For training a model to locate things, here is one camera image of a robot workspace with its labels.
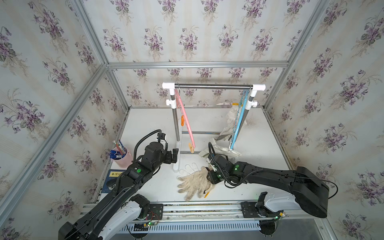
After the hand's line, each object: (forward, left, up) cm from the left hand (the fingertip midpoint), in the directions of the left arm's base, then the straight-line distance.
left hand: (171, 149), depth 77 cm
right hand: (-10, -22, -14) cm, 28 cm away
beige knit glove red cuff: (-12, -13, -15) cm, 23 cm away
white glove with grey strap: (-1, -25, +1) cm, 25 cm away
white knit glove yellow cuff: (+33, -41, -14) cm, 54 cm away
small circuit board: (-32, +13, -20) cm, 39 cm away
